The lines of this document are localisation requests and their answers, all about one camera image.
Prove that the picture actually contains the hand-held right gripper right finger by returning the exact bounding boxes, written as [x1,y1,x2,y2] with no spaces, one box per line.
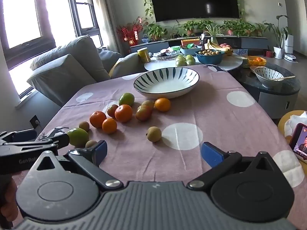
[187,142,281,190]

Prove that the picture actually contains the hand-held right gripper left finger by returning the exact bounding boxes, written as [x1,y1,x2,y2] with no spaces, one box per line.
[29,140,124,192]

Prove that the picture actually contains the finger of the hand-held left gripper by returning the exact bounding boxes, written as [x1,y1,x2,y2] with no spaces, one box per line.
[0,131,70,149]

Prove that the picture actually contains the orange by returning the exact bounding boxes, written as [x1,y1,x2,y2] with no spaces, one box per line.
[154,97,171,113]
[114,104,133,123]
[89,111,107,128]
[102,118,118,135]

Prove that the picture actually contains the green jujube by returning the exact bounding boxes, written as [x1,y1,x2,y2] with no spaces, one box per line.
[118,93,135,107]
[67,127,90,148]

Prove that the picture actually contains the large striped ceramic bowl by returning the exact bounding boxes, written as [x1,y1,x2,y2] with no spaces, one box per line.
[133,67,200,99]

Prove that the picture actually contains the person's left hand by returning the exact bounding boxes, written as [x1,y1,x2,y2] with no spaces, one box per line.
[4,177,19,224]

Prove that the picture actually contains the pink dotted tablecloth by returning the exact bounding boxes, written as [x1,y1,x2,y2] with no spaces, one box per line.
[12,63,307,230]

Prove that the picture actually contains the yellow stool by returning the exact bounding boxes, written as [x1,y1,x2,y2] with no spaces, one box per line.
[278,110,307,144]

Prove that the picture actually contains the grey sofa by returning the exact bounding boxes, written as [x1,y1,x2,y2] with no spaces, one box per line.
[26,35,147,107]

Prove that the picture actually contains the smartphone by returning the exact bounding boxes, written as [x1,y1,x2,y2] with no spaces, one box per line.
[288,123,307,160]

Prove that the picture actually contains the grey yellow-trimmed cushion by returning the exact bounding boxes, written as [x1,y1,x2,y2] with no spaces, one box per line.
[109,52,147,79]

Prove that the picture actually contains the white plastic bag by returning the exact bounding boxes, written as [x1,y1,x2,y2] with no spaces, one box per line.
[284,111,307,137]

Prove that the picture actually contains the blue bowl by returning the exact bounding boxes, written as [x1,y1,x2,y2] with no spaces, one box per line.
[194,49,224,65]

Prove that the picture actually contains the small striped ceramic bowl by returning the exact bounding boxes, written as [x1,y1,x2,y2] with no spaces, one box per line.
[254,67,285,89]

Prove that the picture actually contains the dark round side table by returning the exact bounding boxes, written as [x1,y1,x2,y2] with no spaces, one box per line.
[230,60,301,119]

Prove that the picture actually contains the wrapped pack of green jujubes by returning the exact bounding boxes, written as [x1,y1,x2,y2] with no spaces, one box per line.
[176,54,196,67]

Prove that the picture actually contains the pile of small kiwis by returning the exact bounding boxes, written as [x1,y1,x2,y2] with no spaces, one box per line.
[199,49,221,56]

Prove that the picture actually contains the orange plastic basket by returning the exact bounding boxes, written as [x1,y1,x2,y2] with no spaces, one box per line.
[247,56,267,67]

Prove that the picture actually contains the white round coffee table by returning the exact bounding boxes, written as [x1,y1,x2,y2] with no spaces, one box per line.
[144,53,243,72]

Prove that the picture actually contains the yellow can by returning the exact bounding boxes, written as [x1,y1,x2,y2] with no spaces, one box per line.
[137,47,151,63]

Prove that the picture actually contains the blue basket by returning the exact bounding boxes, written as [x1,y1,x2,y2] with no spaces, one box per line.
[180,45,203,55]

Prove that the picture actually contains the bunch of bananas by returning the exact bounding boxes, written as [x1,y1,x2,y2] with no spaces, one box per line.
[207,39,232,52]

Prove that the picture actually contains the glass dish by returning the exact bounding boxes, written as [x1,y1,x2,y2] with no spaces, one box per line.
[153,49,179,60]

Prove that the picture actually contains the grey television cabinet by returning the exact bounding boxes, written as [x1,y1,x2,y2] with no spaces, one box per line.
[130,36,268,53]

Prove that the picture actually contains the red festive decoration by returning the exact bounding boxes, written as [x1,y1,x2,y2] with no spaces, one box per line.
[116,17,148,46]

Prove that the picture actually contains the spider plant in vase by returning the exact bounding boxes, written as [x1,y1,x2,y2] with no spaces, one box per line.
[204,24,224,45]

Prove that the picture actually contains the tall plant in white pot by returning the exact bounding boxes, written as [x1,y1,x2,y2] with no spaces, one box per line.
[264,15,292,59]

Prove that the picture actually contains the large window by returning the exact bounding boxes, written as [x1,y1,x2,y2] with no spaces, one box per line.
[0,0,57,70]

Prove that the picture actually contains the potted green plant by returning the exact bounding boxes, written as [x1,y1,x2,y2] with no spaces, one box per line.
[254,23,268,37]
[222,20,239,36]
[197,20,213,33]
[239,22,256,37]
[182,21,197,36]

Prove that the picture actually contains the narrow dark-framed window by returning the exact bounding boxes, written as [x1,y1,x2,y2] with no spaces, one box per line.
[66,0,103,49]

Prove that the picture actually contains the bushy potted pothos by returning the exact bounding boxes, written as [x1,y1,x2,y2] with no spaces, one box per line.
[144,23,168,41]

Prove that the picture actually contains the light curtain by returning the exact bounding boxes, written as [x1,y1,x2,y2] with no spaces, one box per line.
[90,0,123,53]

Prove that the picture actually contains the hanging vine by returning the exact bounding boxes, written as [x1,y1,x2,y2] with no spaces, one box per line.
[234,0,245,17]
[141,0,156,20]

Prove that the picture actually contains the black television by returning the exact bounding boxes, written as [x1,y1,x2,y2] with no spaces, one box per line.
[147,0,241,22]

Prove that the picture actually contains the black wall socket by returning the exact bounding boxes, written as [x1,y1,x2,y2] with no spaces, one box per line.
[29,115,41,128]

